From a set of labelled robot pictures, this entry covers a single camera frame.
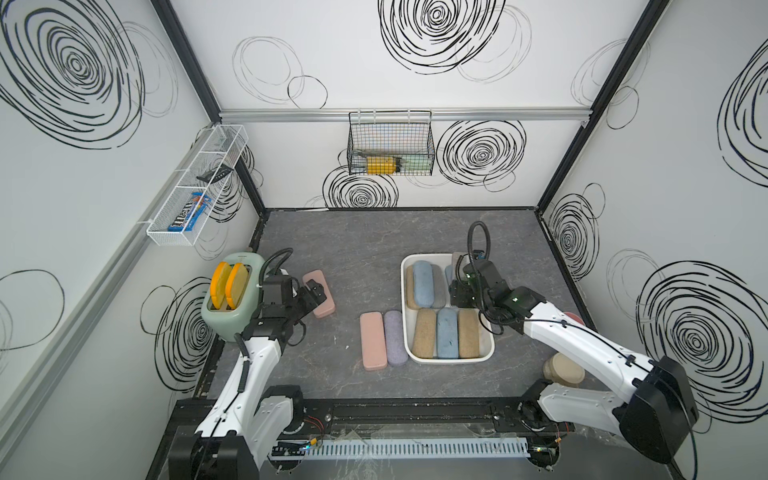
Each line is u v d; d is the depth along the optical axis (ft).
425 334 2.77
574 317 1.67
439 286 3.04
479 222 2.17
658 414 1.28
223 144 3.04
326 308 2.98
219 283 2.42
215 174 2.49
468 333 2.78
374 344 2.76
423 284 2.99
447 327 2.81
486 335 2.73
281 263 2.37
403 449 3.16
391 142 4.73
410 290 3.04
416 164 2.86
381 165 2.86
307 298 2.43
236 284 2.42
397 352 2.65
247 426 1.42
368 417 2.45
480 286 2.00
